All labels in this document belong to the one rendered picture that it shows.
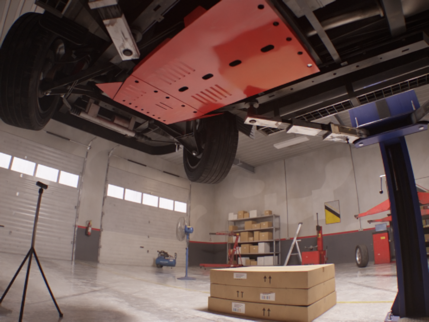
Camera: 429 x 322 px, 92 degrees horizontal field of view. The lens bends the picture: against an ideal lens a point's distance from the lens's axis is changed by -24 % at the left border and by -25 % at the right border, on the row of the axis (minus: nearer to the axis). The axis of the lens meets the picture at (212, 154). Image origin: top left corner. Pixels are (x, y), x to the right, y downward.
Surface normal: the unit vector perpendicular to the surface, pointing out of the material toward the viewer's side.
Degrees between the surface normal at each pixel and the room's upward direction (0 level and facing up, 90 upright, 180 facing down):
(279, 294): 90
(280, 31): 178
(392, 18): 180
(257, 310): 90
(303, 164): 90
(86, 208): 90
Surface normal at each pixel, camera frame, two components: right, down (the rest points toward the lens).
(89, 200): 0.74, -0.23
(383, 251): -0.67, -0.29
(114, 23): -0.02, 0.93
